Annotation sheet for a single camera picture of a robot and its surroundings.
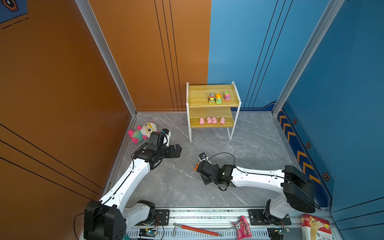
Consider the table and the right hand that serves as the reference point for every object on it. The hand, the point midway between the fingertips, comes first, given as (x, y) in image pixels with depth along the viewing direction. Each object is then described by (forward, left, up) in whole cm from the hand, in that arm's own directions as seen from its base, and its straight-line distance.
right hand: (204, 172), depth 83 cm
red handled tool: (-26, +4, -5) cm, 27 cm away
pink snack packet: (-25, -18, -5) cm, 31 cm away
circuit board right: (-27, -34, -8) cm, 44 cm away
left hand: (+11, +17, +9) cm, 22 cm away
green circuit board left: (-27, +27, -7) cm, 39 cm away
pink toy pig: (+28, +1, +12) cm, 30 cm away
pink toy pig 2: (+28, -3, +12) cm, 31 cm away
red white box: (-25, -49, -2) cm, 56 cm away
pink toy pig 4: (+28, -12, +12) cm, 32 cm away
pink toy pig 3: (+28, -7, +13) cm, 31 cm away
